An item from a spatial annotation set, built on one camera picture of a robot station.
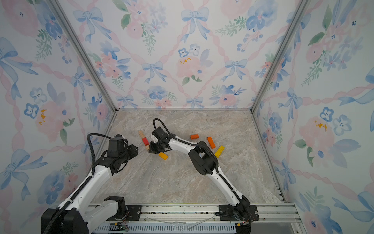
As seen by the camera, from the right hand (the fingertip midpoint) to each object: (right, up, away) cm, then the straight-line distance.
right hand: (148, 151), depth 96 cm
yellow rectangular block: (+10, -2, -2) cm, 11 cm away
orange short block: (+30, +9, +8) cm, 33 cm away
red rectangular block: (-3, +7, +5) cm, 9 cm away
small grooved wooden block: (-1, +3, +2) cm, 3 cm away
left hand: (-4, +4, -10) cm, 12 cm away
